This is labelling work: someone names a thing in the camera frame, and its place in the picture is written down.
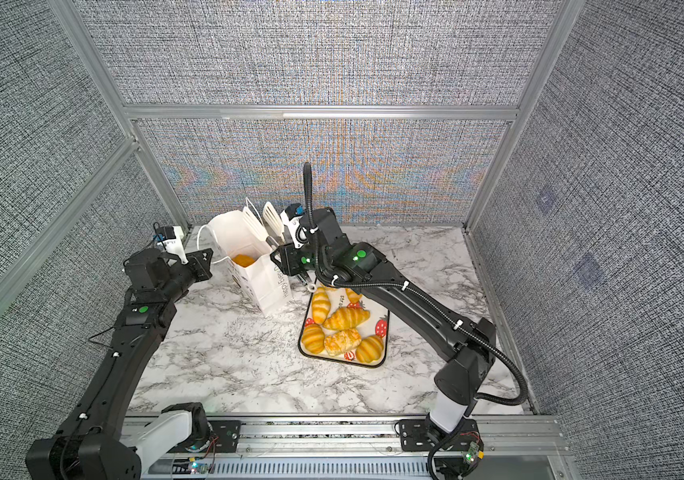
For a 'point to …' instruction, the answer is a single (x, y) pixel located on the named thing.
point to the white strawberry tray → (377, 324)
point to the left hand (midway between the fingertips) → (213, 249)
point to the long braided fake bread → (243, 260)
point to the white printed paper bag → (229, 237)
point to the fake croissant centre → (346, 318)
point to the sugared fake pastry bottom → (341, 341)
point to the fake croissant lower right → (370, 349)
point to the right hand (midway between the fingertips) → (278, 251)
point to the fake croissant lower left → (313, 338)
